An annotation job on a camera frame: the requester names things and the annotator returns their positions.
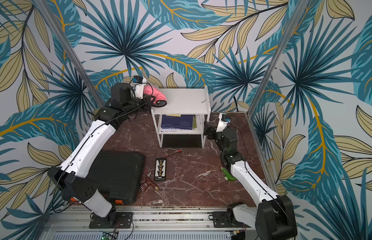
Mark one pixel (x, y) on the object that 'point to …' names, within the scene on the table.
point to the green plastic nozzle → (229, 176)
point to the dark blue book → (177, 121)
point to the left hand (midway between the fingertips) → (153, 98)
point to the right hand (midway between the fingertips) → (212, 121)
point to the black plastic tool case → (120, 176)
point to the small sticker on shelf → (204, 101)
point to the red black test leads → (174, 152)
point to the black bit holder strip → (160, 169)
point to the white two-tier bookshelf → (190, 101)
